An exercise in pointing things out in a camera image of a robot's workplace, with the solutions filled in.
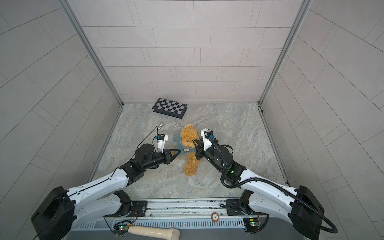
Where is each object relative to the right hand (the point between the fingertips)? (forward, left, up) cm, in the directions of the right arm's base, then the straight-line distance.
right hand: (192, 139), depth 70 cm
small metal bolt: (+26, +23, -21) cm, 40 cm away
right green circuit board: (-32, -25, -25) cm, 48 cm away
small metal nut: (+27, +12, -22) cm, 37 cm away
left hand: (-2, +5, -9) cm, 11 cm away
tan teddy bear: (+1, +1, +4) cm, 4 cm away
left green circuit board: (-31, +33, -21) cm, 50 cm away
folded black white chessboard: (+40, +16, -18) cm, 46 cm away
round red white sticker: (-28, -8, -24) cm, 38 cm away
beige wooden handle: (-32, +18, -20) cm, 42 cm away
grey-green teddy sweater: (-1, +5, -6) cm, 8 cm away
